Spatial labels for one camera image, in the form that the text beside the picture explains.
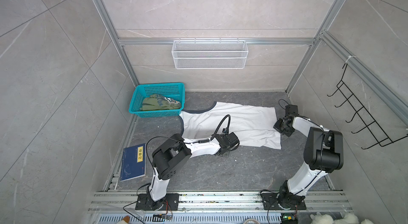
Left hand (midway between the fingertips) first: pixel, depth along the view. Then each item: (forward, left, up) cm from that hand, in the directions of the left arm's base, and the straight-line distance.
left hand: (223, 147), depth 91 cm
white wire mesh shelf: (+51, +6, +29) cm, 59 cm away
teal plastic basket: (+44, +32, +4) cm, 54 cm away
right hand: (+12, -36, +2) cm, 38 cm away
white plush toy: (-36, -50, +4) cm, 62 cm away
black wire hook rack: (-7, -58, +31) cm, 67 cm away
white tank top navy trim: (+14, -23, -1) cm, 27 cm away
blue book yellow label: (-7, +50, 0) cm, 50 cm away
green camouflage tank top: (+31, +41, +6) cm, 52 cm away
